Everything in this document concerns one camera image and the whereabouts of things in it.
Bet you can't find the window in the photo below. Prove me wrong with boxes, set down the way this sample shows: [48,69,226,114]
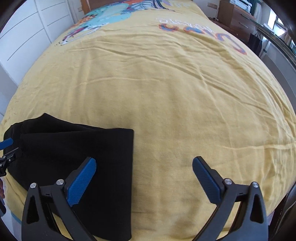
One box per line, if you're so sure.
[264,7,296,47]

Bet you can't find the white printer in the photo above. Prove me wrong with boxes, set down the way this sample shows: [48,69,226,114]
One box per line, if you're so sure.
[231,0,253,12]

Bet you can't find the wooden dresser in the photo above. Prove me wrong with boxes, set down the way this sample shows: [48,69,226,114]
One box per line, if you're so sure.
[218,0,256,35]

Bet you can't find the teal curtain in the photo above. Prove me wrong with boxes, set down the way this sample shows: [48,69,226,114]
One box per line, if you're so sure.
[251,0,263,19]

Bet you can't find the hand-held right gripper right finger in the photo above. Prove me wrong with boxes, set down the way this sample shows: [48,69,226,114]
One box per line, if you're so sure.
[192,156,270,241]

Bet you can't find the dark curved rail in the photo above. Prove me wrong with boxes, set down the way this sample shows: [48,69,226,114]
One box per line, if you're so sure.
[254,20,296,77]

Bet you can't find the black pants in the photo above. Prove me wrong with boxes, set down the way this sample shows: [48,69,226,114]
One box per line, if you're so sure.
[4,113,135,240]

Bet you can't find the wooden headboard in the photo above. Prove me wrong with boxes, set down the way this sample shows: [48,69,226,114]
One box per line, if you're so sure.
[80,0,93,15]

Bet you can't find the black bag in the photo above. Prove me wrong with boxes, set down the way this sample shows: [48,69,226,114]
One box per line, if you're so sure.
[248,33,263,55]

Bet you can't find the white wardrobe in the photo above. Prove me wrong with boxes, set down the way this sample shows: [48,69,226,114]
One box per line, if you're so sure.
[0,0,81,114]

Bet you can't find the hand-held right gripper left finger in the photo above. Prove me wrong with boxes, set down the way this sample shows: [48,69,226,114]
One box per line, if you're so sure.
[21,157,97,241]

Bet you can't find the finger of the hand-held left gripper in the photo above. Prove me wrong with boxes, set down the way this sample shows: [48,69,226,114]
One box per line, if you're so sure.
[0,138,13,150]
[0,147,19,178]

